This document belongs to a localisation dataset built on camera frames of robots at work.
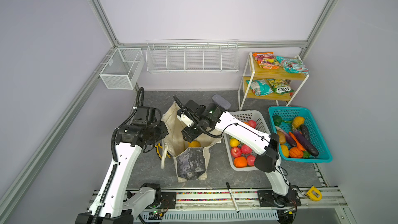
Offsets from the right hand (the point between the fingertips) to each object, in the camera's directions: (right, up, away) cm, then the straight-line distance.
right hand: (188, 135), depth 75 cm
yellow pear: (+2, -7, +13) cm, 15 cm away
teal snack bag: (+43, +26, +22) cm, 55 cm away
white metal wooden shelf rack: (+34, +33, +6) cm, 47 cm away
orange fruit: (+26, -15, +4) cm, 31 cm away
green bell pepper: (+54, +6, +22) cm, 59 cm away
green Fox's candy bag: (+56, +27, +22) cm, 65 cm away
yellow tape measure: (+61, -28, -1) cm, 67 cm away
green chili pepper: (+63, +4, +27) cm, 69 cm away
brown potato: (+54, -4, +16) cm, 56 cm away
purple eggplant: (+65, -8, +10) cm, 66 cm away
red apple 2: (+38, +3, +21) cm, 43 cm away
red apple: (+25, -11, +9) cm, 29 cm away
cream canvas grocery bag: (+1, -11, -6) cm, 12 cm away
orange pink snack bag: (+43, +40, +12) cm, 60 cm away
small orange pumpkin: (+57, -11, +8) cm, 59 cm away
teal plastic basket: (+72, -4, +12) cm, 73 cm away
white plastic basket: (+34, +8, +22) cm, 41 cm away
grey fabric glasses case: (+20, +17, +37) cm, 45 cm away
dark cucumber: (+68, -1, +16) cm, 70 cm away
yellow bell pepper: (+66, +5, +21) cm, 70 cm away
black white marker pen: (+22, -30, -1) cm, 37 cm away
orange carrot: (+62, -8, +14) cm, 64 cm away
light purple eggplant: (+58, -5, +16) cm, 60 cm away
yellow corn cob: (+53, -10, +10) cm, 55 cm away
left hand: (-10, +1, -3) cm, 11 cm away
